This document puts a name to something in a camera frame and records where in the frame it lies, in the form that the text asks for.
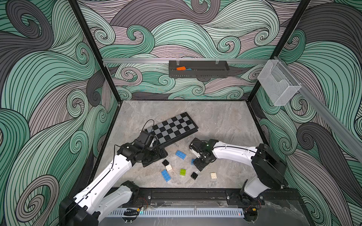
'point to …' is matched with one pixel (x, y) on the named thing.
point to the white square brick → (168, 167)
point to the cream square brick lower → (213, 175)
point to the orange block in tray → (182, 68)
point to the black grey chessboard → (173, 129)
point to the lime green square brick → (183, 172)
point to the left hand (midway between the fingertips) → (162, 156)
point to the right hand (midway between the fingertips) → (202, 162)
